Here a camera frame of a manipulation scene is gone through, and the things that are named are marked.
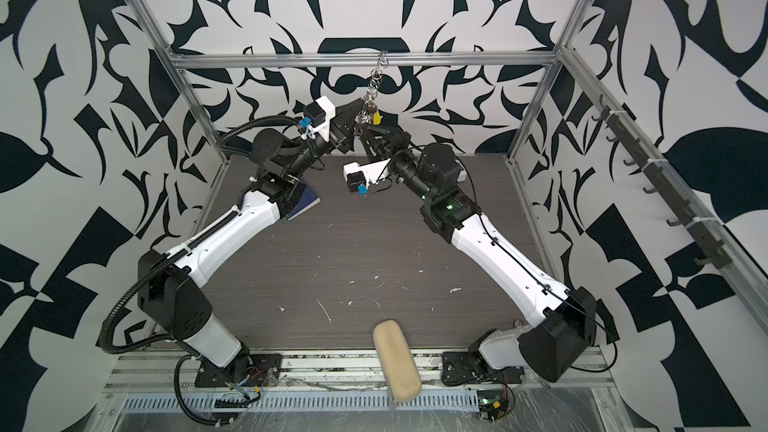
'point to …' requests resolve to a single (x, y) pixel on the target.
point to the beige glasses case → (397, 361)
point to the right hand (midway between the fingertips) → (372, 118)
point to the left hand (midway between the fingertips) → (360, 89)
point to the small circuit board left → (226, 404)
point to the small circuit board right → (492, 404)
